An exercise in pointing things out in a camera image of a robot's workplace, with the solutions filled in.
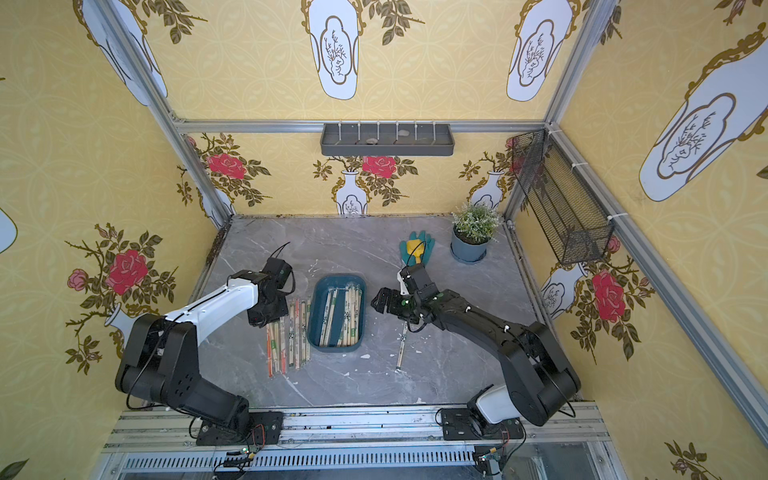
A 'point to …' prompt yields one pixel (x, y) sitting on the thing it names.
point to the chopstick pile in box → (350, 329)
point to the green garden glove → (409, 259)
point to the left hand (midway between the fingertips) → (278, 315)
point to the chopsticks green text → (297, 333)
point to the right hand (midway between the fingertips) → (382, 311)
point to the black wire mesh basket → (578, 230)
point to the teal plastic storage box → (317, 304)
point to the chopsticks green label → (308, 330)
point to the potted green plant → (472, 231)
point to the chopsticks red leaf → (269, 349)
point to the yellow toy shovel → (410, 246)
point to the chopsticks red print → (283, 348)
